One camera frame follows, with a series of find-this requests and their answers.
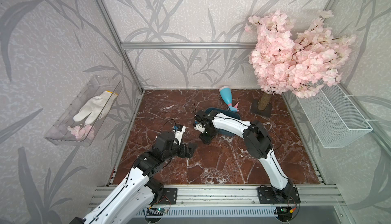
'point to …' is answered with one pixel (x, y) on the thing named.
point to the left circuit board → (162, 210)
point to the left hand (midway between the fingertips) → (190, 144)
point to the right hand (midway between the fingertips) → (206, 139)
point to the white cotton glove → (96, 107)
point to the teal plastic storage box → (227, 113)
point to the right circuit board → (284, 213)
